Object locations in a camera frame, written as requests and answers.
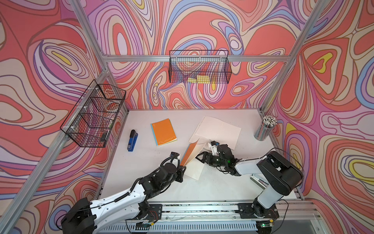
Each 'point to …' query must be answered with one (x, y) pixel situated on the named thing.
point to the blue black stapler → (132, 140)
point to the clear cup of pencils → (268, 124)
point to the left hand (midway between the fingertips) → (187, 169)
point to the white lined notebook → (215, 130)
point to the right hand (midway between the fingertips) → (200, 162)
